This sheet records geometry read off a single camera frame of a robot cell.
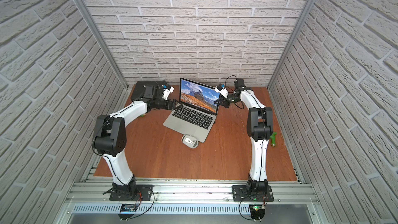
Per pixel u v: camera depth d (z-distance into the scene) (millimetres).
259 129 600
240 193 730
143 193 730
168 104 832
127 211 710
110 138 509
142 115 679
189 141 874
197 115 1029
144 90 774
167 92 866
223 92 886
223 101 894
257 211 714
